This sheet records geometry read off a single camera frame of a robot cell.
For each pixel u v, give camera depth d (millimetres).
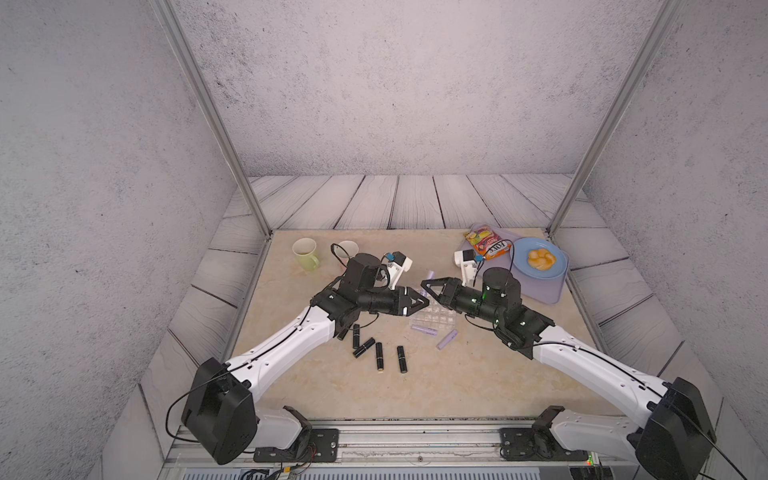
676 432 390
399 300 649
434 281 717
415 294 696
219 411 400
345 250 1014
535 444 645
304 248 1038
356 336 918
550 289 1020
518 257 1152
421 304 711
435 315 959
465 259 693
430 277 726
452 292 645
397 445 745
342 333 912
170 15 704
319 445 729
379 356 870
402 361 866
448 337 912
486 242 1138
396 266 694
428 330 933
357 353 879
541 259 1074
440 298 667
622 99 847
